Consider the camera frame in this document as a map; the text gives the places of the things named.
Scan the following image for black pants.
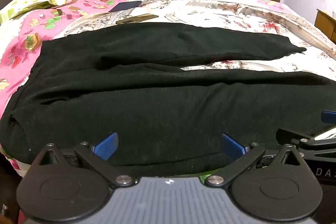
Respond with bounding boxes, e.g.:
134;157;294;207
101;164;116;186
1;23;335;176

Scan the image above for wooden side cabinet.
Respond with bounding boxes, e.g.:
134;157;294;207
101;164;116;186
314;9;336;43

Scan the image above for pink cartoon bed sheet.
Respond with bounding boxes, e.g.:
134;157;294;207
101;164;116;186
1;0;130;112

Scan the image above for floral satin bedspread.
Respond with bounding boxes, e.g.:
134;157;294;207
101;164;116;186
56;0;335;80

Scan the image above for brown flat box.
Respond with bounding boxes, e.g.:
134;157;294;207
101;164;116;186
116;14;158;25

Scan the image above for dark blue flat wallet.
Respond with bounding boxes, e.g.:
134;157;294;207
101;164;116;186
109;1;142;12

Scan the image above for green yellow pillow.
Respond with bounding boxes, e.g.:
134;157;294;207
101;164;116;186
1;0;67;24

